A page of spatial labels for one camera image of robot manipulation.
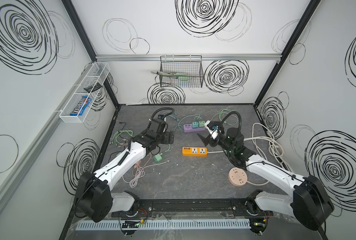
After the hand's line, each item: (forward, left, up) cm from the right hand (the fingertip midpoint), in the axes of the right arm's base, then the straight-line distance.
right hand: (206, 125), depth 78 cm
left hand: (-1, +21, -7) cm, 23 cm away
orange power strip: (-5, +5, -21) cm, 22 cm away
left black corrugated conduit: (-1, +21, +8) cm, 23 cm away
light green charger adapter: (-9, +27, -22) cm, 36 cm away
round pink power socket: (-19, -18, -22) cm, 35 cm away
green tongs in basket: (+31, +17, +10) cm, 37 cm away
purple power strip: (+13, +9, -21) cm, 26 cm away
